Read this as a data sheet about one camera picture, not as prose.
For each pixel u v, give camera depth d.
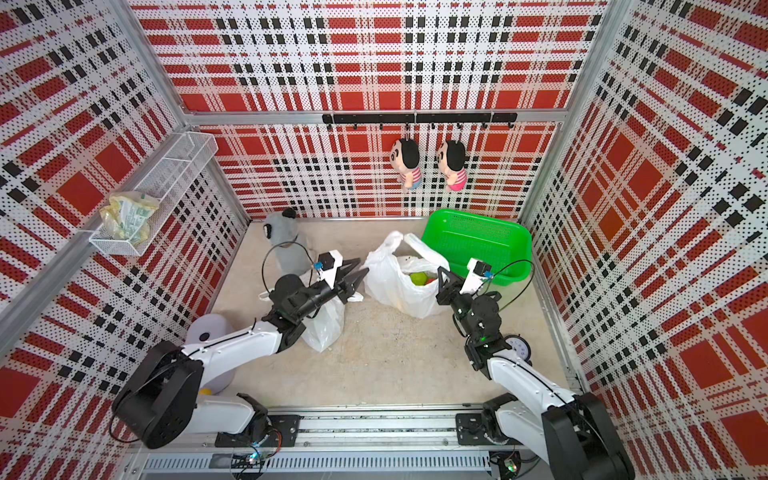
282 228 0.94
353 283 0.72
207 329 0.82
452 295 0.70
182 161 0.86
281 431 0.73
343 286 0.69
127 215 0.63
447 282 0.76
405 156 0.91
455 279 0.72
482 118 0.90
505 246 1.11
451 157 0.93
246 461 0.70
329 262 0.65
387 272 0.79
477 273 0.68
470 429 0.72
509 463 0.66
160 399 0.42
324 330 0.82
